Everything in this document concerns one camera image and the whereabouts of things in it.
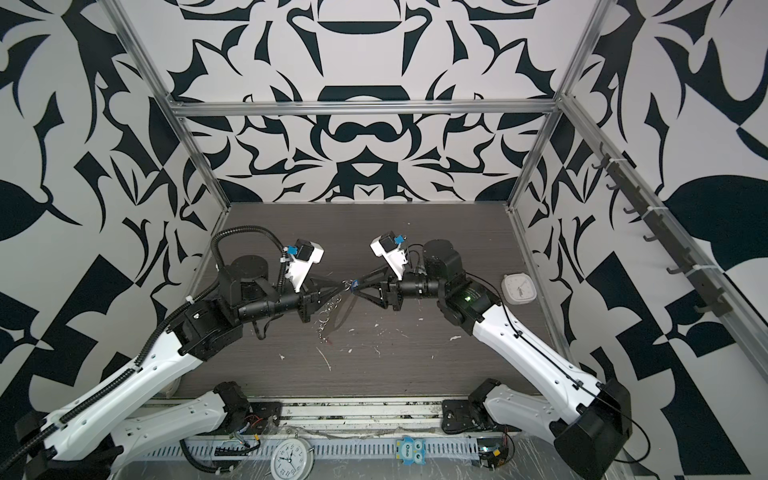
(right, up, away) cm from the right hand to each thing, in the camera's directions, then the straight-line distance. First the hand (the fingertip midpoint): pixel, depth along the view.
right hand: (360, 287), depth 63 cm
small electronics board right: (+30, -40, +8) cm, 51 cm away
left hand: (-3, +2, -2) cm, 4 cm away
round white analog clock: (-15, -38, +3) cm, 41 cm away
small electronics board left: (-32, -41, +10) cm, 53 cm away
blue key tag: (-1, 0, +2) cm, 2 cm away
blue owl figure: (+11, -38, +6) cm, 40 cm away
